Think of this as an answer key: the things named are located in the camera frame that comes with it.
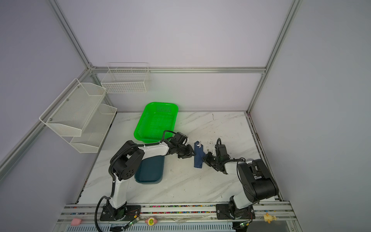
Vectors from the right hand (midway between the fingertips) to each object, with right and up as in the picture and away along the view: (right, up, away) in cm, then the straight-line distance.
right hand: (201, 157), depth 92 cm
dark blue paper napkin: (-2, +1, +1) cm, 2 cm away
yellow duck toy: (+30, -24, -24) cm, 46 cm away
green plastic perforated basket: (-35, +27, +24) cm, 50 cm away
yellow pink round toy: (-26, -25, -25) cm, 44 cm away
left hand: (-5, +1, 0) cm, 5 cm away
